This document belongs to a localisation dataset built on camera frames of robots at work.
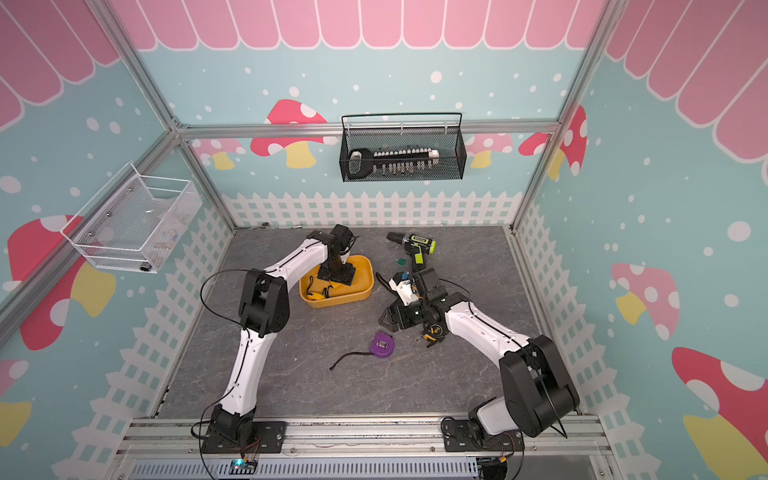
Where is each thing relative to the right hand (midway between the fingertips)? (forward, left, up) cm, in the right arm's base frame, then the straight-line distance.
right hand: (391, 317), depth 85 cm
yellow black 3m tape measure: (-1, -13, -7) cm, 14 cm away
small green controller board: (-34, +37, -12) cm, 52 cm away
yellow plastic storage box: (+12, +23, -6) cm, 27 cm away
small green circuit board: (+28, -4, -10) cm, 30 cm away
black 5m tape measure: (-5, -1, +9) cm, 10 cm away
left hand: (+18, +18, -8) cm, 27 cm away
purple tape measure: (-5, +3, -7) cm, 9 cm away
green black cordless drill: (+32, -9, -5) cm, 33 cm away
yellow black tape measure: (+10, +25, -4) cm, 27 cm away
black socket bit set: (+38, +8, +26) cm, 47 cm away
